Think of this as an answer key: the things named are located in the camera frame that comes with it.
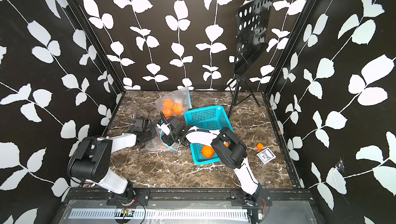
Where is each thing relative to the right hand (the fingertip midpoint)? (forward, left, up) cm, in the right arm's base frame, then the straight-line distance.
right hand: (163, 135), depth 89 cm
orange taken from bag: (-9, -26, -1) cm, 28 cm away
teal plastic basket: (+16, -29, -5) cm, 34 cm away
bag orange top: (+26, +2, -1) cm, 26 cm away
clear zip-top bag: (-5, +3, 0) cm, 6 cm away
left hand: (+7, +8, -4) cm, 11 cm away
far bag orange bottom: (+16, 0, +3) cm, 16 cm away
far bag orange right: (+20, -6, +1) cm, 21 cm away
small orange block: (-4, -57, -4) cm, 57 cm away
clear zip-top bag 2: (+28, -2, -3) cm, 28 cm away
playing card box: (-10, -60, -5) cm, 61 cm away
